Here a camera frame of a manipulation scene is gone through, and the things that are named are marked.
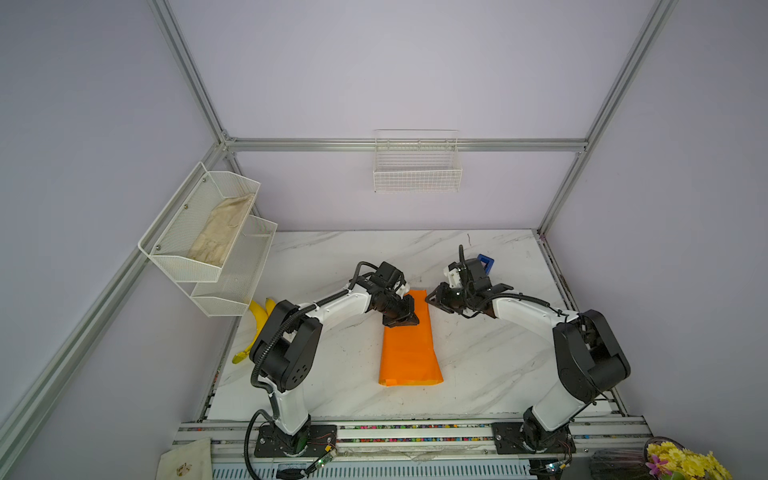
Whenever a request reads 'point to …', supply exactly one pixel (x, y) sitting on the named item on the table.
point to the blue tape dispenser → (489, 265)
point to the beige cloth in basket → (213, 242)
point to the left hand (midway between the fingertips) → (417, 322)
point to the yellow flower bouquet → (667, 459)
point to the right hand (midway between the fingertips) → (425, 299)
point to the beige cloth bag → (188, 462)
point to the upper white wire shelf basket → (194, 236)
